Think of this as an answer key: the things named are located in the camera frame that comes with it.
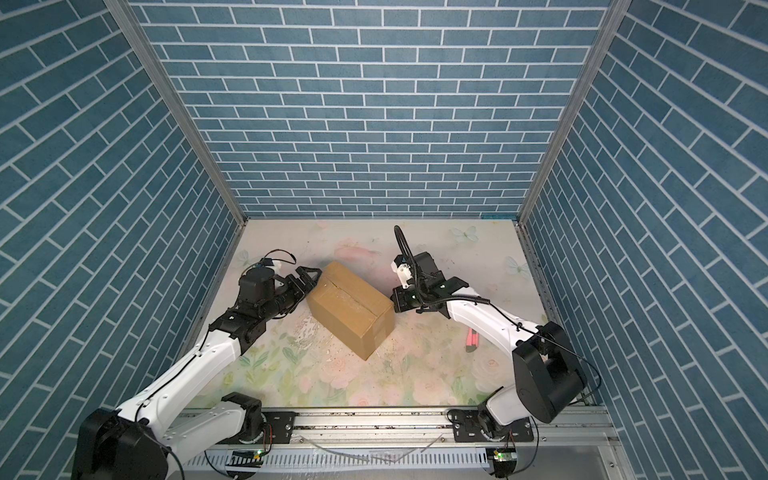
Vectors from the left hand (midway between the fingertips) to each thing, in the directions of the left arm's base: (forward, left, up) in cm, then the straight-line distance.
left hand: (317, 279), depth 81 cm
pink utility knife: (-11, -45, -17) cm, 49 cm away
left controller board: (-38, +15, -21) cm, 46 cm away
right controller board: (-40, -49, -22) cm, 67 cm away
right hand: (-2, -20, -5) cm, 21 cm away
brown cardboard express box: (-10, -12, -2) cm, 16 cm away
